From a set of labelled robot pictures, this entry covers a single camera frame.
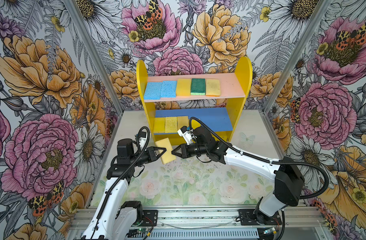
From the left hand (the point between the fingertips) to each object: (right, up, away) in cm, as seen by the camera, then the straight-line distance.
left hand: (165, 154), depth 74 cm
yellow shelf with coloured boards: (-5, +32, +46) cm, 56 cm away
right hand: (+4, -1, -1) cm, 5 cm away
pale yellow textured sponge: (+1, +15, +20) cm, 25 cm away
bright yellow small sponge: (-6, +16, +19) cm, 26 cm away
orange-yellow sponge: (+2, -1, -2) cm, 3 cm away
